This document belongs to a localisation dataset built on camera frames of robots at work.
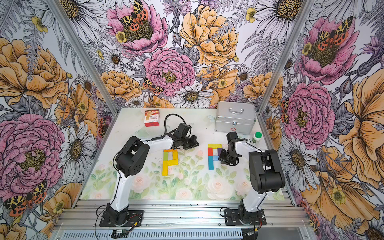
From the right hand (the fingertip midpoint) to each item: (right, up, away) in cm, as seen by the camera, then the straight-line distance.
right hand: (221, 164), depth 92 cm
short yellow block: (-29, +5, +5) cm, 29 cm away
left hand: (-13, +10, +6) cm, 18 cm away
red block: (-6, +6, +7) cm, 11 cm away
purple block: (0, +6, +7) cm, 9 cm away
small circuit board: (-52, -28, -19) cm, 62 cm away
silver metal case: (+14, +29, +10) cm, 34 cm away
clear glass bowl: (-48, +18, +19) cm, 55 cm away
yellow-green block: (-3, +10, +10) cm, 14 cm away
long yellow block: (-34, -2, 0) cm, 34 cm away
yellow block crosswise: (-29, +1, 0) cm, 29 cm away
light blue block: (-3, +3, +2) cm, 5 cm away
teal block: (-6, 0, +2) cm, 6 cm away
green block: (-34, +4, +5) cm, 35 cm away
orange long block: (-28, +11, -17) cm, 35 cm away
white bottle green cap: (+23, +16, +4) cm, 29 cm away
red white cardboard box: (-48, +29, +20) cm, 59 cm away
